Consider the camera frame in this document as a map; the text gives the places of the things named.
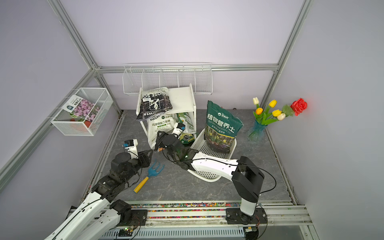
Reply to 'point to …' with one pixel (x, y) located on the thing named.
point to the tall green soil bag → (221, 128)
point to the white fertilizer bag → (163, 123)
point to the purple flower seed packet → (81, 108)
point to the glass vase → (254, 134)
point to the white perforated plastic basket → (199, 145)
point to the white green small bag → (187, 118)
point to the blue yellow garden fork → (151, 172)
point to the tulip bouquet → (263, 117)
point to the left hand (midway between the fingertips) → (151, 151)
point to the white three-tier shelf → (182, 100)
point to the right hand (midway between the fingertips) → (159, 133)
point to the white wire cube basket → (68, 125)
